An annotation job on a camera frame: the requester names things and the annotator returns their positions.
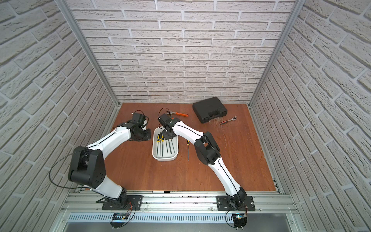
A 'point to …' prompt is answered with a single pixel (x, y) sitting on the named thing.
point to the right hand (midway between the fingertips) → (171, 134)
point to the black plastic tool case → (209, 108)
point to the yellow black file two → (162, 140)
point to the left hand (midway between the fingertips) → (150, 134)
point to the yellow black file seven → (188, 144)
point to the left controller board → (118, 220)
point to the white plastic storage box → (174, 142)
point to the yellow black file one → (158, 141)
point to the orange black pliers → (170, 112)
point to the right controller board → (239, 220)
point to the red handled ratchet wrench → (234, 118)
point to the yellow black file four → (166, 147)
